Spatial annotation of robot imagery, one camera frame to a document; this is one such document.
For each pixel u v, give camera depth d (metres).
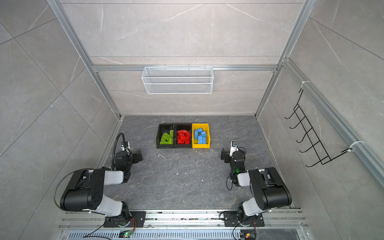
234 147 0.80
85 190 0.45
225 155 0.84
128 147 0.81
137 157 0.87
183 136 1.03
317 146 0.64
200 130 1.04
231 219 0.73
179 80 1.00
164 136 1.01
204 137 1.02
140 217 0.73
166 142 1.01
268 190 0.45
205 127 1.07
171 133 1.07
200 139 1.01
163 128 1.12
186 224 0.73
